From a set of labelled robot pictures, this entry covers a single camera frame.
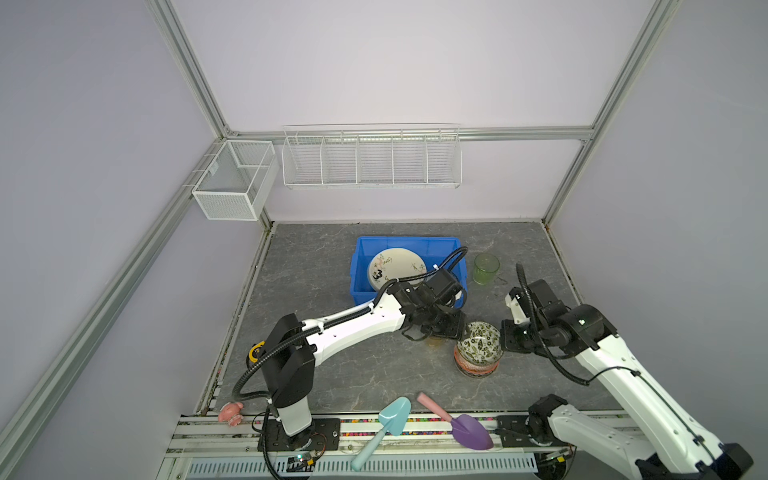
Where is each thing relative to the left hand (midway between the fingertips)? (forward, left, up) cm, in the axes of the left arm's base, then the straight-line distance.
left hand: (462, 340), depth 73 cm
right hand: (-1, -10, 0) cm, 10 cm away
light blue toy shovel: (-13, +18, -16) cm, 28 cm away
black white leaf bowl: (+1, -6, -5) cm, 8 cm away
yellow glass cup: (+7, +4, -18) cm, 20 cm away
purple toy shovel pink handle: (-17, 0, -16) cm, 23 cm away
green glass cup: (+32, -18, -14) cm, 39 cm away
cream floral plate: (+33, +17, -12) cm, 39 cm away
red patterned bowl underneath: (-5, -3, -7) cm, 9 cm away
